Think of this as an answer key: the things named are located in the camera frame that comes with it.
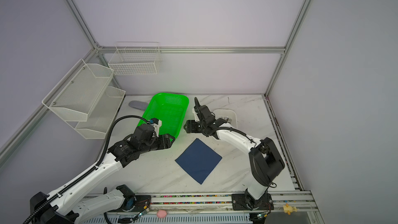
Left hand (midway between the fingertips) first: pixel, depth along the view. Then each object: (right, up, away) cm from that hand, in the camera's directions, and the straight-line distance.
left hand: (169, 141), depth 76 cm
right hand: (+8, +6, +8) cm, 13 cm away
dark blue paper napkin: (+14, -14, +13) cm, 24 cm away
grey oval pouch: (-31, +19, +36) cm, 51 cm away
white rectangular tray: (+34, +12, +31) cm, 48 cm away
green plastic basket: (-7, +16, +36) cm, 40 cm away
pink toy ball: (-2, -32, -6) cm, 33 cm away
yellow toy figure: (+55, -29, -8) cm, 63 cm away
